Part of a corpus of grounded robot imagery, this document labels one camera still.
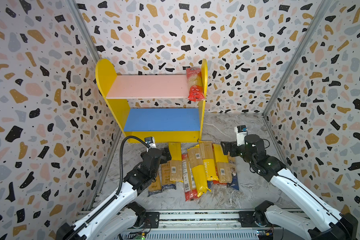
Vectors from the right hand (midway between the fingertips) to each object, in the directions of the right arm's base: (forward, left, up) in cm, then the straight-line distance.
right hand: (227, 138), depth 75 cm
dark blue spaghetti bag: (-15, +32, -22) cm, 42 cm away
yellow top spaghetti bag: (-6, +27, -21) cm, 35 cm away
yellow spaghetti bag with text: (+3, +8, -20) cm, 21 cm away
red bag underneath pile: (-14, +3, -22) cm, 26 cm away
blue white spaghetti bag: (-17, +38, -22) cm, 47 cm away
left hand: (-3, +34, -4) cm, 34 cm away
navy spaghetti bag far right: (-15, -6, -23) cm, 28 cm away
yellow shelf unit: (+17, +35, -10) cm, 40 cm away
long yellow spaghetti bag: (-13, +14, -17) cm, 26 cm away
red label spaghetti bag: (-21, +19, -22) cm, 36 cm away
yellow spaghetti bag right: (-9, -1, -20) cm, 22 cm away
